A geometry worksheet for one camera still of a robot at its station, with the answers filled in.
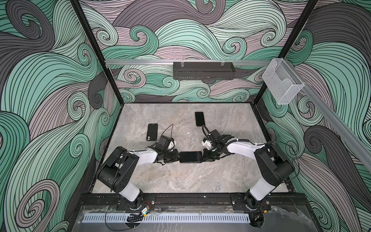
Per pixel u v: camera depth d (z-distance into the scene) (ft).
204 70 3.12
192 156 2.99
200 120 3.53
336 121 1.91
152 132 3.41
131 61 6.53
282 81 2.61
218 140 2.39
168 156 2.54
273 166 1.49
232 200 2.43
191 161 2.82
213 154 2.55
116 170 1.54
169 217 2.29
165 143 2.41
